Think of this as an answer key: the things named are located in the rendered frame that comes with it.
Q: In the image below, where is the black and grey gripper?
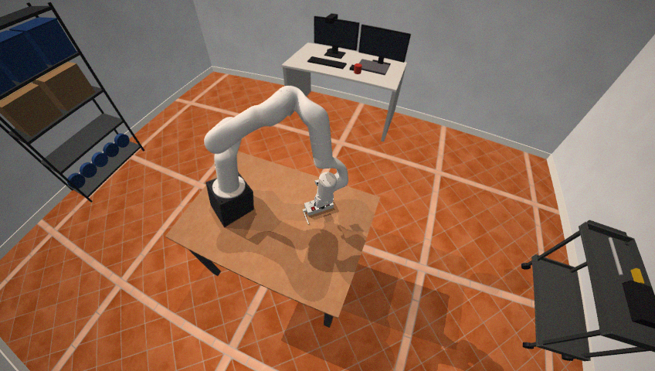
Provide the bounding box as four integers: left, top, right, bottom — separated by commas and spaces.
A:
314, 193, 334, 209

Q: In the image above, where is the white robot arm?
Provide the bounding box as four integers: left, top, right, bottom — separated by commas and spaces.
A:
204, 86, 348, 201

